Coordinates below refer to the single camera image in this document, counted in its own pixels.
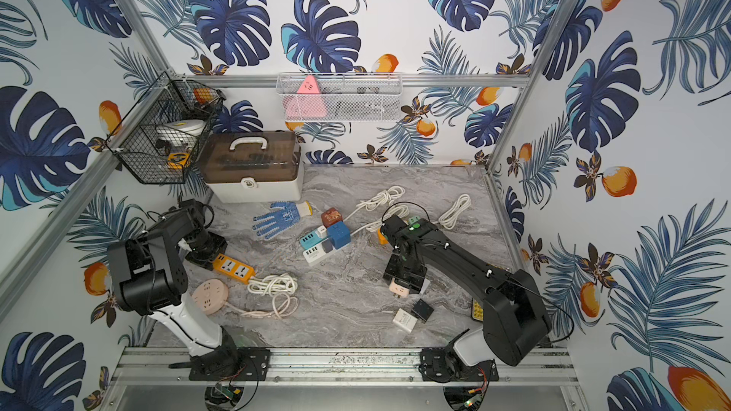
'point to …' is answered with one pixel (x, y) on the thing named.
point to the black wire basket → (156, 140)
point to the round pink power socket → (209, 296)
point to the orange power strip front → (235, 268)
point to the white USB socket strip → (317, 254)
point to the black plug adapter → (423, 309)
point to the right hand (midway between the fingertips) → (395, 284)
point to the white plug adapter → (405, 320)
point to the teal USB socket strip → (311, 240)
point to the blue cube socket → (340, 234)
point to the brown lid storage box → (252, 166)
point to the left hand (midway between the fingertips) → (216, 253)
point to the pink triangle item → (302, 107)
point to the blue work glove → (276, 223)
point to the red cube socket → (331, 216)
